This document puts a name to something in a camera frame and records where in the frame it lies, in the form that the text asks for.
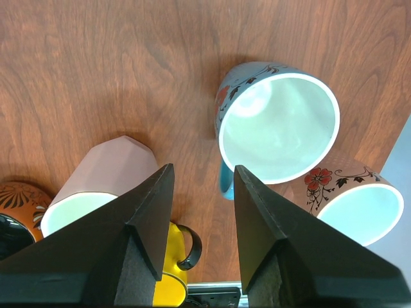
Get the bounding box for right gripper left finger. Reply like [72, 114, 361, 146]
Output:
[1, 164, 175, 304]

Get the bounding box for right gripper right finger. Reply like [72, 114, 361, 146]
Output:
[234, 166, 404, 307]

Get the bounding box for yellow mug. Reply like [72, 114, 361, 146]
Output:
[152, 222, 202, 307]

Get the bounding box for light pink faceted mug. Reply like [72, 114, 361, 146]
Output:
[40, 135, 158, 237]

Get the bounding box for salmon pink dotted mug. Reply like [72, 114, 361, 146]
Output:
[301, 151, 404, 246]

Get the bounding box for small orange cup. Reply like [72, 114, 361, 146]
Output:
[1, 182, 51, 260]

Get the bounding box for teal dotted mug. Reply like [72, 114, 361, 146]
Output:
[214, 62, 340, 200]

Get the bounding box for aluminium frame rail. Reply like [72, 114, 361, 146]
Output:
[181, 281, 249, 307]

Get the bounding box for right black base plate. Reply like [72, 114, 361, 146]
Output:
[181, 287, 241, 308]

